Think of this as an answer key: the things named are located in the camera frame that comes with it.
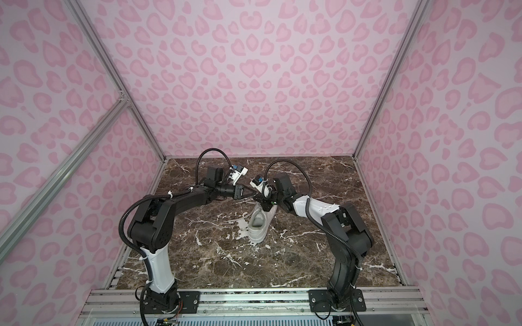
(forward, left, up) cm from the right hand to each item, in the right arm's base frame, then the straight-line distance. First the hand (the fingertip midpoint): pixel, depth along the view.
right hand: (256, 195), depth 89 cm
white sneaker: (-10, -2, -7) cm, 12 cm away
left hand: (+1, 0, +2) cm, 2 cm away
